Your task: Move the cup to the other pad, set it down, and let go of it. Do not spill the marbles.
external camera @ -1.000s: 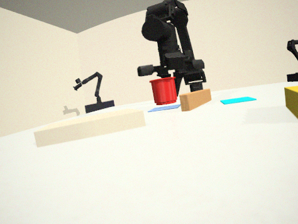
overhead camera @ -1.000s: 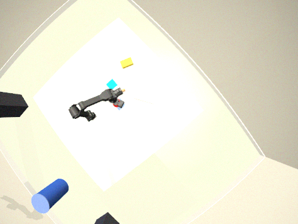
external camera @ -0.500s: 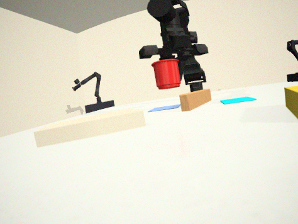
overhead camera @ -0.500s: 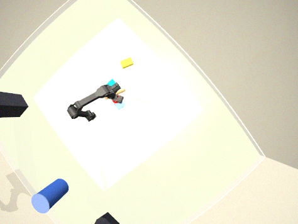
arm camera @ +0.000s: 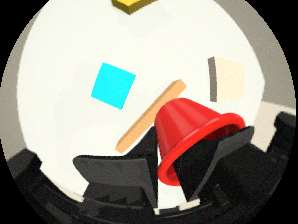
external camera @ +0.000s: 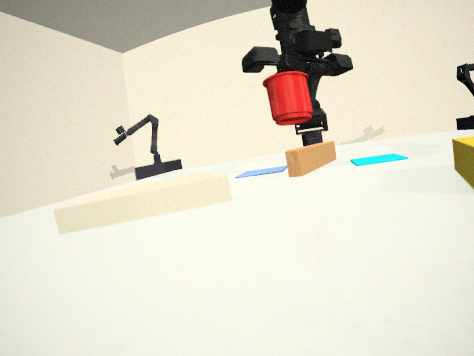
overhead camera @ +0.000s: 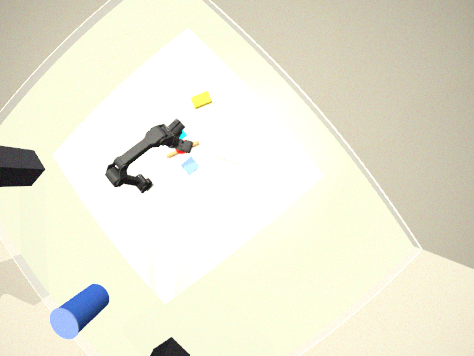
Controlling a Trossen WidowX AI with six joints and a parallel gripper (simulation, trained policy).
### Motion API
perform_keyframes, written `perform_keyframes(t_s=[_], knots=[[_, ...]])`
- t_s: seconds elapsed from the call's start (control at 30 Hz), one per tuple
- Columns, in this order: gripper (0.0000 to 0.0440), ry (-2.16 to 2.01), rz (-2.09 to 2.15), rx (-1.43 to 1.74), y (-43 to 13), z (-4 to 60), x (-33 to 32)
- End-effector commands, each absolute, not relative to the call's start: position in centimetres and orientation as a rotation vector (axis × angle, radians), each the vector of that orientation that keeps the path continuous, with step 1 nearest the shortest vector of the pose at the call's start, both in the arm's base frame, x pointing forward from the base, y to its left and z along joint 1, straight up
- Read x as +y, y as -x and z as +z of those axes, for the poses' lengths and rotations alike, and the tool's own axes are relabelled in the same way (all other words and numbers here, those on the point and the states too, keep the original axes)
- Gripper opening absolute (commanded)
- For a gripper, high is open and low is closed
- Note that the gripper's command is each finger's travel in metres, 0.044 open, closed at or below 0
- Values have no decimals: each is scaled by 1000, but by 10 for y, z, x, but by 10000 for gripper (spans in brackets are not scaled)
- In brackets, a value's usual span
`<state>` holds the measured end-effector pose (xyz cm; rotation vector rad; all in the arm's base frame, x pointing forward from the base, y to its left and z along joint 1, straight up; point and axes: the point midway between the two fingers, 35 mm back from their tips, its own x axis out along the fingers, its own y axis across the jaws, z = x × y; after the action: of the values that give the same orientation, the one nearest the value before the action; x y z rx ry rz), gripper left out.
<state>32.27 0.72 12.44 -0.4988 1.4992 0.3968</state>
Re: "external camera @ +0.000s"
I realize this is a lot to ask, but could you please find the red plastic cup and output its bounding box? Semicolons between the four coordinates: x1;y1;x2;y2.
262;71;313;126

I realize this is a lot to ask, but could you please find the yellow rectangular block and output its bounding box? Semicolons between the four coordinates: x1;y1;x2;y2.
452;136;474;189

